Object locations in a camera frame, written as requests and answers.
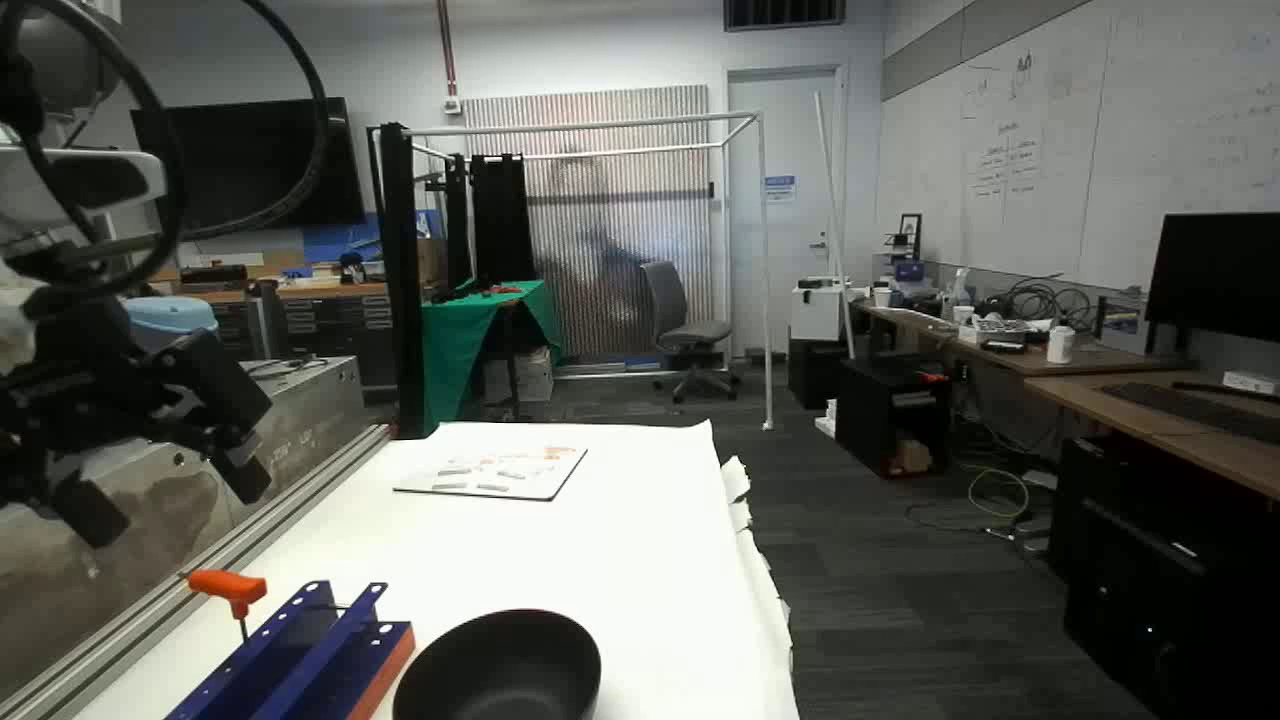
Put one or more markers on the white printed booklet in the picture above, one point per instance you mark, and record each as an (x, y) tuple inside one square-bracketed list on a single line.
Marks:
[(515, 474)]

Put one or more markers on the white table cloth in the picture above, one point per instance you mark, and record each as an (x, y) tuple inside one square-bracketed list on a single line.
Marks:
[(643, 550)]

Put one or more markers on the white cup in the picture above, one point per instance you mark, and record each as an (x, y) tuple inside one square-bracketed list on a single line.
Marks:
[(1057, 344)]

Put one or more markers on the aluminium table rail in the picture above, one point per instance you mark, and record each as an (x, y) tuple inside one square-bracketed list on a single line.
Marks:
[(75, 617)]

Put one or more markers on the grey office chair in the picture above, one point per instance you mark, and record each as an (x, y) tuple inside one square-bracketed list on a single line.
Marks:
[(686, 344)]

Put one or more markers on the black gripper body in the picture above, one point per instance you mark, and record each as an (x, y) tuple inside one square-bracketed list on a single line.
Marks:
[(84, 385)]

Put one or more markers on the orange handled tool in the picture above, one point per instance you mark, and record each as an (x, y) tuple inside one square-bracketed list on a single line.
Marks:
[(231, 584)]

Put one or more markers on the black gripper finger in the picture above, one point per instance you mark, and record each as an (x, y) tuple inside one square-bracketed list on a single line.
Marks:
[(224, 412), (91, 514)]

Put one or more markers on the black cabinet under desk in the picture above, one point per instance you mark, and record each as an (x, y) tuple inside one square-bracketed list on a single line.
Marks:
[(892, 412)]

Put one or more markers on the blue metal rack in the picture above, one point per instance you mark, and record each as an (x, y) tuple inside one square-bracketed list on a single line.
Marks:
[(309, 661)]

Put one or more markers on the wooden desk right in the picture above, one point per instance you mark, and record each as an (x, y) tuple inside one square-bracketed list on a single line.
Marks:
[(1199, 421)]

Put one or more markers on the black bowl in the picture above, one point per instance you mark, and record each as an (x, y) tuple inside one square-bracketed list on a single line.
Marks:
[(504, 665)]

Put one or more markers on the light blue robot joint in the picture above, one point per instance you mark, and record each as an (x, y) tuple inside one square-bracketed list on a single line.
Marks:
[(170, 319)]

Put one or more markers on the black vertical post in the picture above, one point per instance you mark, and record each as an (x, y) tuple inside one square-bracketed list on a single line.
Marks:
[(397, 235)]

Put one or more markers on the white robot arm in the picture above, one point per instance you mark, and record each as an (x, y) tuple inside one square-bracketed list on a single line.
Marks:
[(92, 211)]

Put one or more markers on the black wall monitor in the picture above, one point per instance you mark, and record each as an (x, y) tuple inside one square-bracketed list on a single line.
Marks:
[(240, 159)]

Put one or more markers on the black desk monitor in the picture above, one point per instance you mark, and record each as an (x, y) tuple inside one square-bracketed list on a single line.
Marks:
[(1217, 275)]

